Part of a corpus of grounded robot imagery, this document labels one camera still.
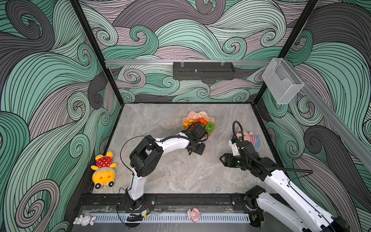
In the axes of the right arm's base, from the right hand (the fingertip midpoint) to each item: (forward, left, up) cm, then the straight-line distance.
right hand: (222, 159), depth 78 cm
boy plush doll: (+17, -18, -4) cm, 25 cm away
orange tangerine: (+32, +8, -4) cm, 33 cm away
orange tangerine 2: (+30, +6, -6) cm, 31 cm away
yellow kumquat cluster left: (+29, +20, -5) cm, 36 cm away
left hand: (+10, +11, -6) cm, 16 cm away
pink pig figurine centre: (-24, +17, -6) cm, 31 cm away
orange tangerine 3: (+32, +13, -7) cm, 35 cm away
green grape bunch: (+24, +4, -3) cm, 24 cm away
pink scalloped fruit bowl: (+37, +13, -7) cm, 40 cm away
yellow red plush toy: (-7, +65, -3) cm, 65 cm away
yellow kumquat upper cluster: (+33, +16, -7) cm, 37 cm away
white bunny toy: (-27, +68, -6) cm, 74 cm away
